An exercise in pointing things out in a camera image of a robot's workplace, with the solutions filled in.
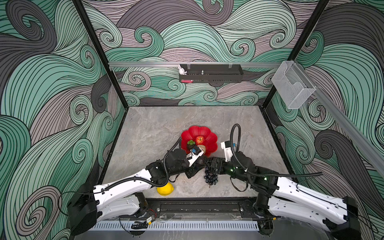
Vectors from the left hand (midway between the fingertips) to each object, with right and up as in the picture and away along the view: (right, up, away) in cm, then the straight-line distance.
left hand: (201, 161), depth 73 cm
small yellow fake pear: (+1, +8, +19) cm, 21 cm away
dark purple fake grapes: (+6, -11, +7) cm, 15 cm away
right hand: (+3, +1, -4) cm, 5 cm away
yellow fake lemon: (-18, -16, +3) cm, 24 cm away
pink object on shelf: (-9, +45, +17) cm, 49 cm away
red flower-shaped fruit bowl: (+9, +7, +27) cm, 30 cm away
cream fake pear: (+2, +3, +17) cm, 18 cm away
